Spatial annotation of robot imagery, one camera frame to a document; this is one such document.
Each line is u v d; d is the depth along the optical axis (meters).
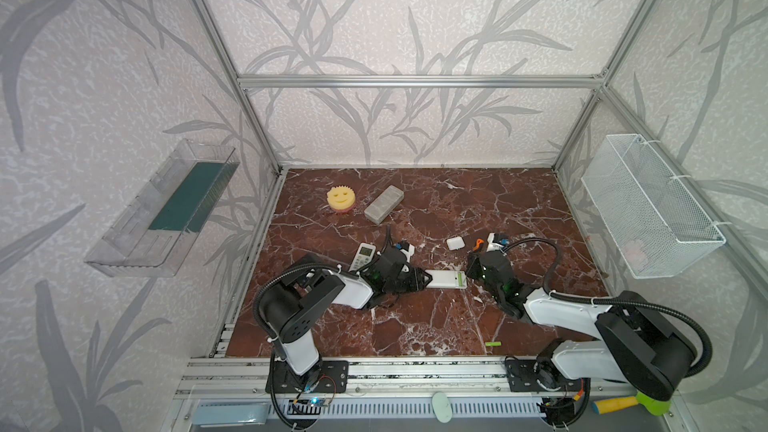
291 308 0.47
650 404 0.69
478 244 0.87
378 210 1.04
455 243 0.99
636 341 0.43
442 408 0.68
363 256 0.93
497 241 0.79
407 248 0.86
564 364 0.61
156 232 0.65
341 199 1.07
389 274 0.72
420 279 0.82
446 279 0.89
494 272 0.67
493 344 0.79
